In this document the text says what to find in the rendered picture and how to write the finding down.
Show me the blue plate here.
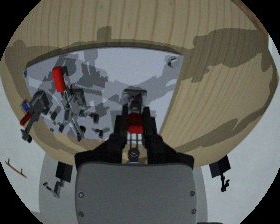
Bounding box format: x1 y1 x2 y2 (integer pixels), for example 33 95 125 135
22 101 39 122

